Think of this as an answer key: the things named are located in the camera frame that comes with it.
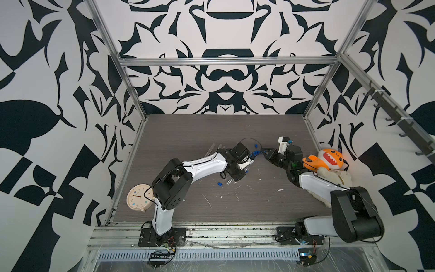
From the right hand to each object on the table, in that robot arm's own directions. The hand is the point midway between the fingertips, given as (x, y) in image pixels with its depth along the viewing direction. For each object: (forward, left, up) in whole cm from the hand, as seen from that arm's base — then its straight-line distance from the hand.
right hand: (261, 147), depth 88 cm
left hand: (-9, +12, -8) cm, 16 cm away
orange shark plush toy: (-4, -36, -5) cm, 36 cm away
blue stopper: (-14, +22, -13) cm, 29 cm away
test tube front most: (-14, +16, -9) cm, 24 cm away
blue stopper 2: (-1, +2, -3) cm, 4 cm away
